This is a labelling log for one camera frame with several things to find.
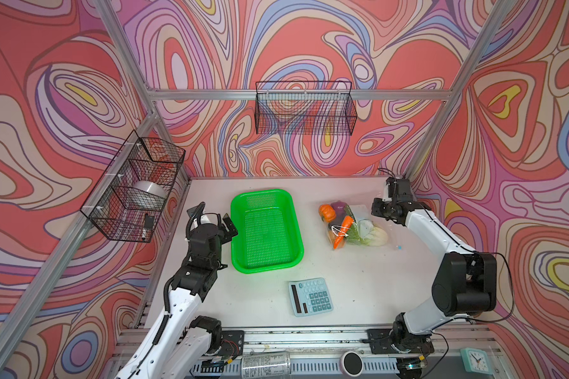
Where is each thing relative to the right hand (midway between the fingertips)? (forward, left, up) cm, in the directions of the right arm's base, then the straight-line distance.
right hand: (379, 211), depth 91 cm
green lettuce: (-8, +6, -3) cm, 11 cm away
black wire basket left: (-5, +87, +17) cm, 89 cm away
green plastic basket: (-2, +44, -12) cm, 46 cm away
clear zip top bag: (-6, +11, -1) cm, 13 cm away
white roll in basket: (-6, +79, +23) cm, 82 cm away
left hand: (-9, +59, +12) cm, 61 cm away
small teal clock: (-48, -19, -11) cm, 53 cm away
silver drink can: (-48, +43, -6) cm, 64 cm away
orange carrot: (-5, +14, -1) cm, 14 cm away
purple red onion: (+2, +15, -1) cm, 15 cm away
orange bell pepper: (+1, +20, -1) cm, 20 cm away
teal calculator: (-29, +29, -10) cm, 42 cm away
